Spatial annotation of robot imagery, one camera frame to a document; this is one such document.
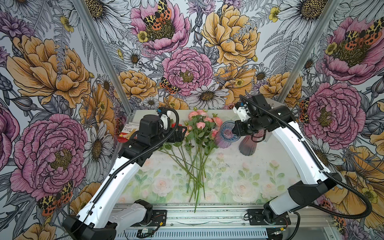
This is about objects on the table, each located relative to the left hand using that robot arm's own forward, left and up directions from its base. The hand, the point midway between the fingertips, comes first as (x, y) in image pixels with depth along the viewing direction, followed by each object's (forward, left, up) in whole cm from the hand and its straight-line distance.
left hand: (177, 133), depth 71 cm
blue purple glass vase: (-2, -23, 0) cm, 23 cm away
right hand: (-1, -26, 0) cm, 26 cm away
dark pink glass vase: (+6, -40, -19) cm, 45 cm away
